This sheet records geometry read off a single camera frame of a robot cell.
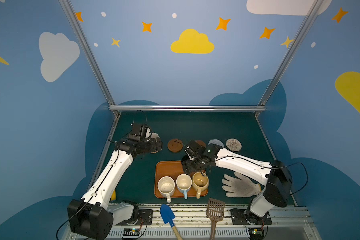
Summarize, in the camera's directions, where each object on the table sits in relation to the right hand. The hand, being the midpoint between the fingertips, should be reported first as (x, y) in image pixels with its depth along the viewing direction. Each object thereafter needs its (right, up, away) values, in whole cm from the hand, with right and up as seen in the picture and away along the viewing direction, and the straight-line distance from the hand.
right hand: (189, 167), depth 80 cm
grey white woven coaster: (+20, +11, +24) cm, 34 cm away
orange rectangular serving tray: (-10, -4, +11) cm, 15 cm away
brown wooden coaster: (+9, +11, +25) cm, 29 cm away
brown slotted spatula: (+13, -22, -5) cm, 26 cm away
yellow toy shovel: (-42, -16, 0) cm, 44 cm away
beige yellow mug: (+6, -11, +6) cm, 14 cm away
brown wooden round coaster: (-9, +9, +21) cm, 25 cm away
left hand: (-19, +12, 0) cm, 23 cm away
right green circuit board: (+33, -31, -7) cm, 46 cm away
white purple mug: (-22, +17, +16) cm, 32 cm away
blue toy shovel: (-12, -24, -5) cm, 27 cm away
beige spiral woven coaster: (+33, +9, +24) cm, 42 cm away
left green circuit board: (-30, -31, -7) cm, 43 cm away
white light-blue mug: (-3, -11, +4) cm, 12 cm away
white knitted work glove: (+29, -12, +4) cm, 32 cm away
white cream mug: (-13, -12, +4) cm, 18 cm away
